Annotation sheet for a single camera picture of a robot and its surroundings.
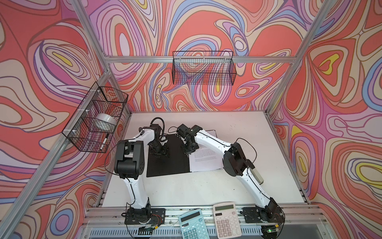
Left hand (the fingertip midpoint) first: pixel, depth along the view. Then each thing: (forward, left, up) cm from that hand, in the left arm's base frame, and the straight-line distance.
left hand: (165, 154), depth 95 cm
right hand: (0, -16, 0) cm, 16 cm away
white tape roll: (+4, +26, +31) cm, 40 cm away
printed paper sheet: (-3, -26, -1) cm, 26 cm away
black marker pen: (-6, +26, +25) cm, 36 cm away
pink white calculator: (-38, -34, +1) cm, 51 cm away
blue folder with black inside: (-4, -9, -1) cm, 10 cm away
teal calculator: (-39, -18, +2) cm, 43 cm away
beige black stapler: (-15, -55, +2) cm, 57 cm away
